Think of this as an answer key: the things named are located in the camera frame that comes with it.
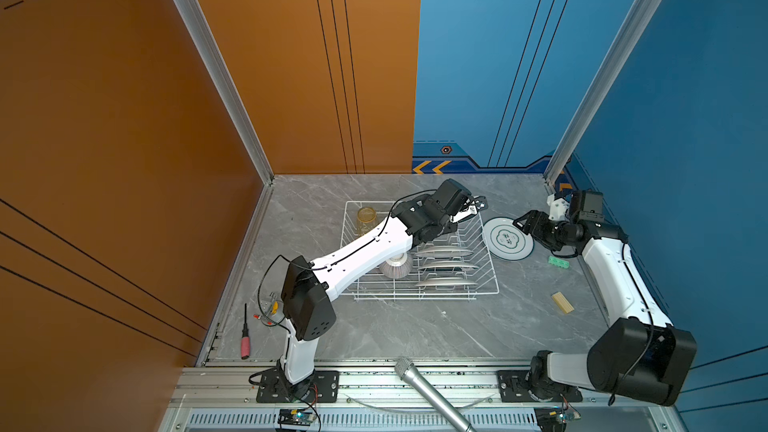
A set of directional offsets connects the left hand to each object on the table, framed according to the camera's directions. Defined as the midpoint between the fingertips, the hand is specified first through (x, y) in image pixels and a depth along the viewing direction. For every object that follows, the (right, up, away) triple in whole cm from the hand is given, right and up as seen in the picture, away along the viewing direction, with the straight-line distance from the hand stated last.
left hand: (443, 200), depth 79 cm
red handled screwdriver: (-54, -38, +1) cm, 66 cm away
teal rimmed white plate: (+25, -14, +21) cm, 35 cm away
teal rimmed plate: (+2, -15, +9) cm, 18 cm away
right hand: (+23, -7, +4) cm, 24 cm away
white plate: (+1, -22, -1) cm, 22 cm away
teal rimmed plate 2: (+3, -19, +9) cm, 21 cm away
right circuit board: (+25, -52, -9) cm, 58 cm away
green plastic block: (+40, -20, +16) cm, 47 cm away
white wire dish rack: (-18, -27, +12) cm, 35 cm away
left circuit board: (-37, -52, -9) cm, 64 cm away
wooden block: (+36, -30, +7) cm, 47 cm away
